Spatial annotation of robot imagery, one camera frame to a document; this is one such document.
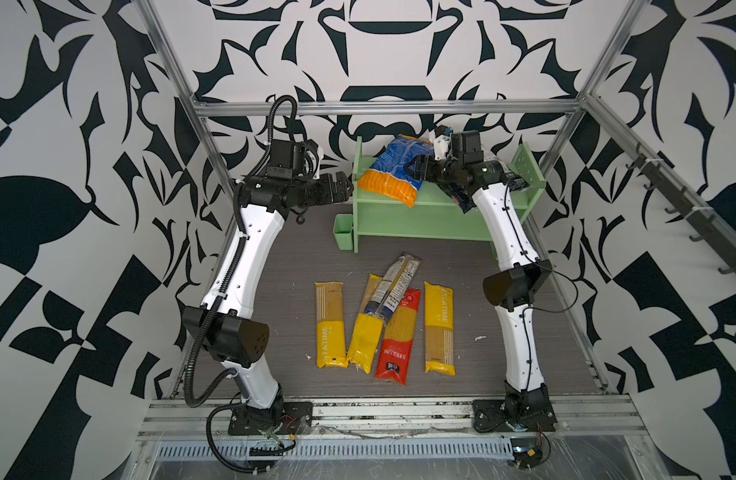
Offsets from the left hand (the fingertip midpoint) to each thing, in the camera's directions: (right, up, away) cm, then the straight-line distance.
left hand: (338, 181), depth 74 cm
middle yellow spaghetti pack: (+7, -41, +13) cm, 43 cm away
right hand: (+20, +7, +10) cm, 24 cm away
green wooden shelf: (+27, -7, +17) cm, 33 cm away
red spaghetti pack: (+15, -44, +9) cm, 47 cm away
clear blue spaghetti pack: (+12, -32, +15) cm, 37 cm away
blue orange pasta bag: (+13, +3, +9) cm, 16 cm away
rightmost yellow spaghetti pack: (+28, -40, +13) cm, 50 cm away
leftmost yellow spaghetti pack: (-4, -39, +14) cm, 42 cm away
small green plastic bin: (-2, -12, +33) cm, 35 cm away
